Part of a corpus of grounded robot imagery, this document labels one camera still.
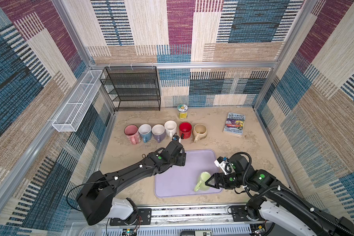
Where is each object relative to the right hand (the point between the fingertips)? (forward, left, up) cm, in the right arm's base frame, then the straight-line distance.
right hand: (212, 187), depth 72 cm
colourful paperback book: (+45, -25, -9) cm, 52 cm away
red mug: (+41, +11, -8) cm, 43 cm away
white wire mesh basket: (+26, +67, +24) cm, 76 cm away
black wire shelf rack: (+70, +49, +7) cm, 86 cm away
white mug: (+40, +21, -3) cm, 45 cm away
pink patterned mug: (+36, +46, -2) cm, 59 cm away
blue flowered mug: (+38, +38, -3) cm, 54 cm away
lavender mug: (+39, +29, -6) cm, 49 cm away
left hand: (+18, +14, +1) cm, 23 cm away
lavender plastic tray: (+6, +16, -9) cm, 19 cm away
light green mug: (+5, +3, 0) cm, 6 cm away
